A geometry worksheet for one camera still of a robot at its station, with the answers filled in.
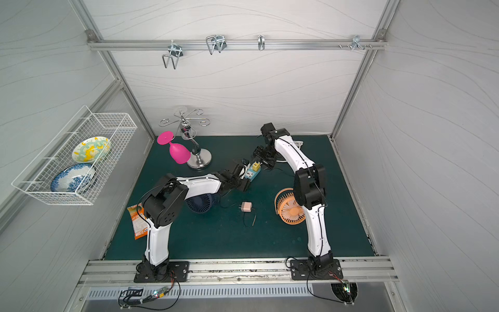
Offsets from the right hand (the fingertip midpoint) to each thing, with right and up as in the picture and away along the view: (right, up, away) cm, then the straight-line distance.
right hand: (256, 161), depth 95 cm
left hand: (-5, -10, +3) cm, 12 cm away
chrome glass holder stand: (-32, +1, +13) cm, 35 cm away
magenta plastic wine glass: (-37, +4, -4) cm, 38 cm away
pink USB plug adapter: (-5, -21, -7) cm, 22 cm away
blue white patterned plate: (-59, -4, -32) cm, 68 cm away
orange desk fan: (+14, -21, -14) cm, 28 cm away
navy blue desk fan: (-24, -18, -11) cm, 32 cm away
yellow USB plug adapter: (0, -3, +3) cm, 4 cm away
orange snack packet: (-52, -26, -10) cm, 59 cm away
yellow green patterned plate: (-61, +6, -25) cm, 66 cm away
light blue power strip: (-3, -7, +5) cm, 9 cm away
